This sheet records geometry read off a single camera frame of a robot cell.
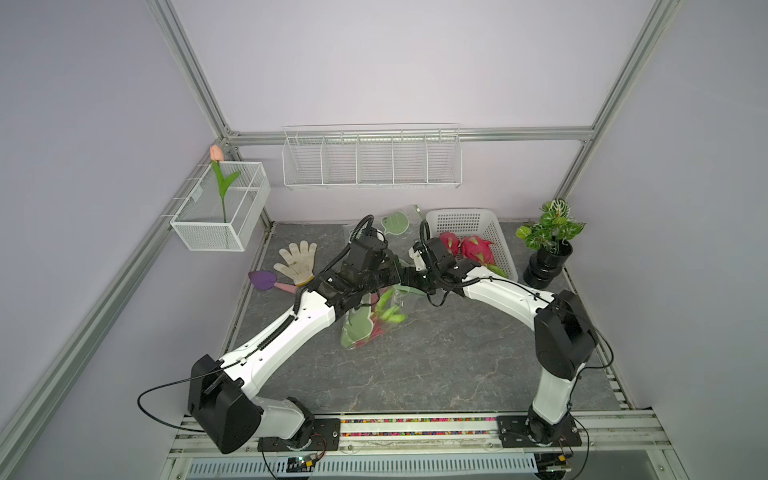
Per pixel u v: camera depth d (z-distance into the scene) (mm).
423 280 758
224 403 385
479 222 1126
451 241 1021
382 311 806
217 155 826
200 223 689
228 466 707
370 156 981
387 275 667
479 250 1002
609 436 739
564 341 482
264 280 1068
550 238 829
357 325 821
